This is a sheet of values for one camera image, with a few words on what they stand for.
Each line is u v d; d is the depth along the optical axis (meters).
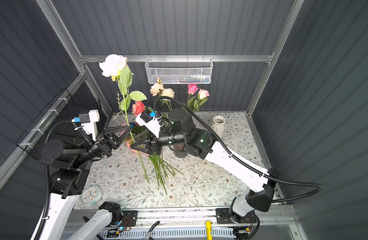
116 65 0.42
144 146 0.47
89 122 0.42
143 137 0.54
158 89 0.74
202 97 0.74
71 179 0.41
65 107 0.77
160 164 0.93
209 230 0.69
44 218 0.38
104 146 0.43
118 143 0.47
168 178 0.87
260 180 0.40
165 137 0.48
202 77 0.89
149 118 0.44
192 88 0.73
